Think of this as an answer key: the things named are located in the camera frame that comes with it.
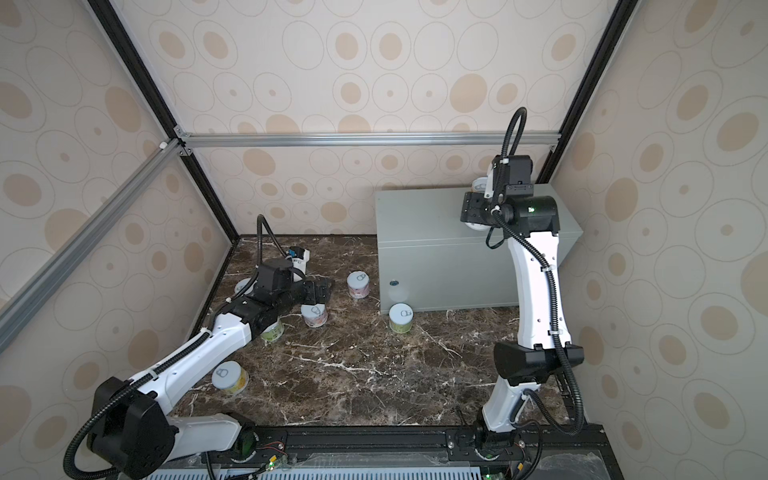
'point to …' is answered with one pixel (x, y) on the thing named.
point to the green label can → (400, 317)
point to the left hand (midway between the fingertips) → (328, 277)
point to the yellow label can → (241, 283)
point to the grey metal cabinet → (431, 260)
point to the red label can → (314, 315)
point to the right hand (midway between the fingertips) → (480, 204)
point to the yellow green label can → (231, 377)
